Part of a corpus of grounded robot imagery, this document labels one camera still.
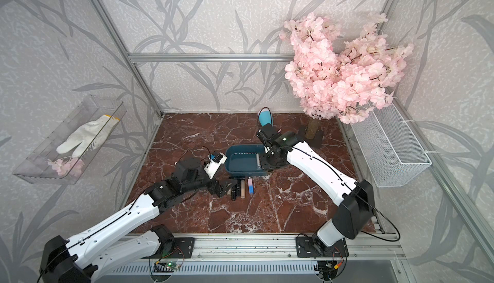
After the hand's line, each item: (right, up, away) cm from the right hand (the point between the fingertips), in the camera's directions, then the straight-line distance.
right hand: (266, 164), depth 79 cm
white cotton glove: (-63, +12, -12) cm, 65 cm away
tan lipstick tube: (-11, -13, +9) cm, 19 cm away
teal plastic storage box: (-11, -2, +22) cm, 25 cm away
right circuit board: (+22, -38, -8) cm, 45 cm away
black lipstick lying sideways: (-14, -9, +12) cm, 20 cm away
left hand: (-15, -3, -5) cm, 16 cm away
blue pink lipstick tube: (-7, -12, +10) cm, 17 cm away
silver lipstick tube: (-4, -1, +19) cm, 20 cm away
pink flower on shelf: (-63, +3, -19) cm, 66 cm away
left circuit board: (-38, -37, -7) cm, 54 cm away
